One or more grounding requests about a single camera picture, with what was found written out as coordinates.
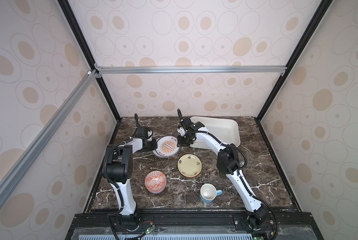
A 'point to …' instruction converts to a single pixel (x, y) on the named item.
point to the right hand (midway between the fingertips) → (178, 144)
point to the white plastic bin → (225, 129)
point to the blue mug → (208, 192)
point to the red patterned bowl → (155, 181)
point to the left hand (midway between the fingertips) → (160, 142)
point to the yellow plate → (189, 165)
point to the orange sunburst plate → (167, 146)
